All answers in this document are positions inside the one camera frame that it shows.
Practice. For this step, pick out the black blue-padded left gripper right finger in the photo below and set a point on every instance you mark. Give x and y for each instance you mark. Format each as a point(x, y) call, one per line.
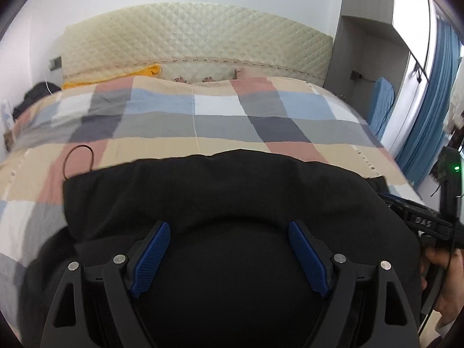
point(335, 278)

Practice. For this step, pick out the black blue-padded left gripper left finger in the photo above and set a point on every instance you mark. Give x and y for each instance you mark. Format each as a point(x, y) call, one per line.
point(124, 278)

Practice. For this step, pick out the large black jacket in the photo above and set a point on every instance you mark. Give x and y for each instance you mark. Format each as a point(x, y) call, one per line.
point(230, 277)

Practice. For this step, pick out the black clothes pile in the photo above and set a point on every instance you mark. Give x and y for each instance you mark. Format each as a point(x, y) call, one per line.
point(37, 92)

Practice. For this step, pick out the person's right hand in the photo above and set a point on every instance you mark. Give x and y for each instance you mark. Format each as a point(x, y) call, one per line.
point(450, 300)

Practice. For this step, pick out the blue curtain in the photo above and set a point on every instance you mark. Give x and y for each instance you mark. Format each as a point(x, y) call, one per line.
point(423, 144)

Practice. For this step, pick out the blue folded cloth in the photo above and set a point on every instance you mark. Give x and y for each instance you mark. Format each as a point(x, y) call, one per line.
point(381, 105)

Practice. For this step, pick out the plaid patchwork bed quilt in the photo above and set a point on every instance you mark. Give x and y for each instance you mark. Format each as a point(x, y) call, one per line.
point(141, 117)

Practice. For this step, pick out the brown cardboard box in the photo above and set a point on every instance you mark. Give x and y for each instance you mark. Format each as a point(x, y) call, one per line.
point(8, 140)

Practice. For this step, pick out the grey wardrobe cabinet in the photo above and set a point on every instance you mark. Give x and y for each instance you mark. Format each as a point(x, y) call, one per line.
point(366, 48)

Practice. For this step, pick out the white spray bottle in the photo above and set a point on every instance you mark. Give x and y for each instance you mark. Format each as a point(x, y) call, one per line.
point(6, 115)

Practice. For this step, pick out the yellow cloth strip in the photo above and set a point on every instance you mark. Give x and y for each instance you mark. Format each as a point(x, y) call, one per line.
point(150, 71)

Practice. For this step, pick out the floral pillow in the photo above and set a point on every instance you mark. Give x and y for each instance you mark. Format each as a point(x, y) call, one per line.
point(191, 76)

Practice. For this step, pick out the cream quilted headboard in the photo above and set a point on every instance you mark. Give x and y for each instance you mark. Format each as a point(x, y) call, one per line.
point(193, 35)

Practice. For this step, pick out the grey wall socket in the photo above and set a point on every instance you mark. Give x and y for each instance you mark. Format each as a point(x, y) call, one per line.
point(55, 64)

